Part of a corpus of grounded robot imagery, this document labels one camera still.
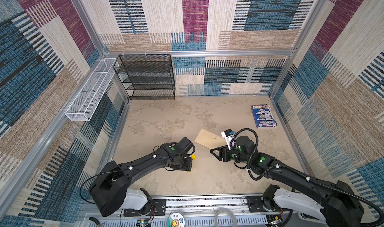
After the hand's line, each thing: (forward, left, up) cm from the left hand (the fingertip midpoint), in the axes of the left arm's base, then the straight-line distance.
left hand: (189, 165), depth 82 cm
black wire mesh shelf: (+59, +30, +13) cm, 68 cm away
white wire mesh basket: (+18, +49, +28) cm, 59 cm away
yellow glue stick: (-2, -1, -3) cm, 4 cm away
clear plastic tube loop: (-20, -17, -6) cm, 27 cm away
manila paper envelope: (+18, -14, -5) cm, 23 cm away
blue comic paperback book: (+34, -51, -1) cm, 61 cm away
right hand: (+3, -13, +8) cm, 16 cm away
